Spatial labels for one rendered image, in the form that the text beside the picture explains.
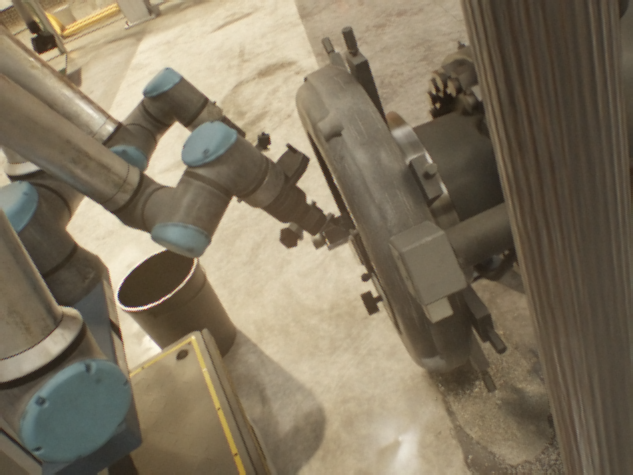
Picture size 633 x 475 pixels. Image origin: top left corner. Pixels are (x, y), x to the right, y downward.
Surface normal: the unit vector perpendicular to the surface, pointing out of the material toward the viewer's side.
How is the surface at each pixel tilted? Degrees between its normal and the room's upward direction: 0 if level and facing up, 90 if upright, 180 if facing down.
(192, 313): 93
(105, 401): 95
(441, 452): 0
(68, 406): 95
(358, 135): 30
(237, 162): 88
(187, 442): 0
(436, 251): 68
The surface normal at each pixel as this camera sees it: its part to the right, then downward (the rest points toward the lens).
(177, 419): -0.35, -0.75
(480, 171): 0.04, -0.07
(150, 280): 0.66, 0.18
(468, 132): -0.19, -0.56
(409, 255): 0.08, 0.18
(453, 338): 0.26, 0.62
